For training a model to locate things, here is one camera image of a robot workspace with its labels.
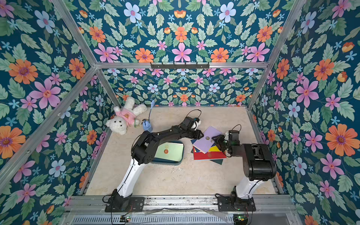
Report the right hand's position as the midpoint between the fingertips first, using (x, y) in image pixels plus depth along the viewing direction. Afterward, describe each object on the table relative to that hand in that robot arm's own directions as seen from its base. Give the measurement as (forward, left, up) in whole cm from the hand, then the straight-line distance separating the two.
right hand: (213, 138), depth 96 cm
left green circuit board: (-47, +49, -5) cm, 68 cm away
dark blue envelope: (-1, +15, -2) cm, 15 cm away
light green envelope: (-12, +28, +2) cm, 31 cm away
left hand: (+4, +7, -1) cm, 8 cm away
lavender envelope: (-2, +6, -3) cm, 7 cm away
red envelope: (-10, +1, -5) cm, 11 cm away
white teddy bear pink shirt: (+13, +67, +6) cm, 68 cm away
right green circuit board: (-45, -11, -6) cm, 47 cm away
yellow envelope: (-6, -1, -4) cm, 7 cm away
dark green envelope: (-15, -3, -3) cm, 16 cm away
